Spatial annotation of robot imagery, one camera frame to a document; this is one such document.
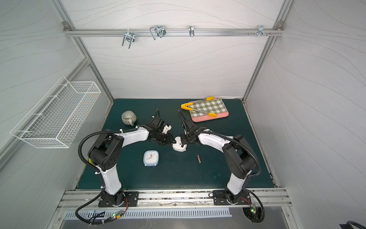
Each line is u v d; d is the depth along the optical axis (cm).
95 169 52
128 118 107
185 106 114
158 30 76
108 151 49
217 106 115
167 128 90
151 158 85
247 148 49
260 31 77
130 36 80
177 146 91
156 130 77
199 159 88
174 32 78
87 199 75
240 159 47
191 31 78
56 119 69
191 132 71
